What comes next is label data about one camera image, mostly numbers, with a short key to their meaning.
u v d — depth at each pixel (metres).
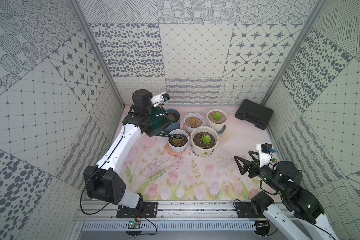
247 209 0.73
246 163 0.57
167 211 0.75
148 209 0.75
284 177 0.46
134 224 0.71
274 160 0.90
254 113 1.11
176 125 0.94
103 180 0.41
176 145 0.88
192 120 0.96
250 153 0.68
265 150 0.54
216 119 0.98
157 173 0.86
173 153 0.93
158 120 0.80
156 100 0.70
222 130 1.04
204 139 0.88
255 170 0.56
